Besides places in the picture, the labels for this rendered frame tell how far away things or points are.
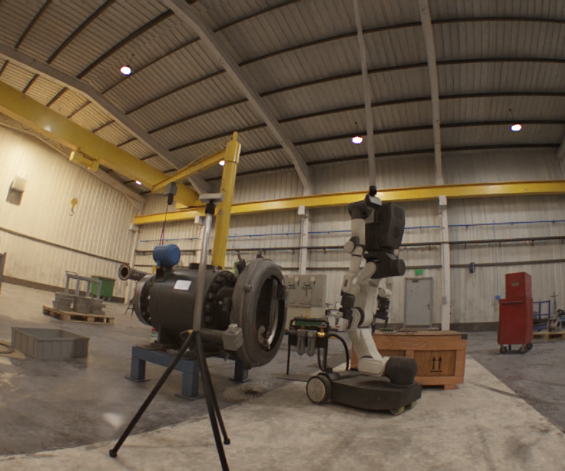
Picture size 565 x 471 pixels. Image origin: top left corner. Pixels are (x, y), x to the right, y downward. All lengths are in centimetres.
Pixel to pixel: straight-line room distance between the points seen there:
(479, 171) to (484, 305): 561
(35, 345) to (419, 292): 1197
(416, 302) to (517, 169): 733
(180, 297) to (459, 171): 1302
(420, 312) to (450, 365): 984
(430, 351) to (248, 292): 159
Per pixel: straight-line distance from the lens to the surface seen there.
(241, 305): 182
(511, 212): 1382
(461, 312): 1270
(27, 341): 269
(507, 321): 516
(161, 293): 230
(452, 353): 272
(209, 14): 1008
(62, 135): 1317
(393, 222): 209
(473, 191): 1309
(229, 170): 638
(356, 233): 199
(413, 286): 1257
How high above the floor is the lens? 62
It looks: 14 degrees up
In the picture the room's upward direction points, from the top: 4 degrees clockwise
